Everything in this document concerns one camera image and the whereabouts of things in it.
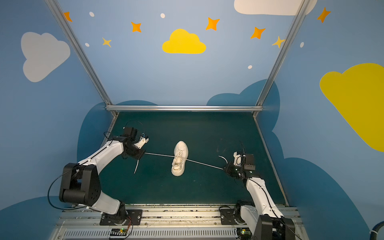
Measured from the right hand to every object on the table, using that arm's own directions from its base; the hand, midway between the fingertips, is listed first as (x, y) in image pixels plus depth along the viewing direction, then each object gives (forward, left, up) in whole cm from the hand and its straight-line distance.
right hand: (226, 165), depth 86 cm
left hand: (+5, +54, +1) cm, 54 cm away
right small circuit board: (-32, -8, -10) cm, 34 cm away
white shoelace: (+2, +26, 0) cm, 26 cm away
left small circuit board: (-35, +55, -8) cm, 65 cm away
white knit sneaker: (+9, +28, -3) cm, 30 cm away
